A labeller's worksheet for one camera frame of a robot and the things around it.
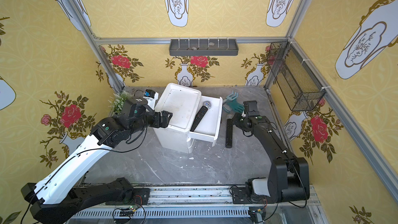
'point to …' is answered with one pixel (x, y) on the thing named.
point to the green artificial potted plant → (116, 101)
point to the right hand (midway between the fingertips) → (231, 121)
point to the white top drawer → (208, 128)
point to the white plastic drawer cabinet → (182, 102)
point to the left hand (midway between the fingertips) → (163, 113)
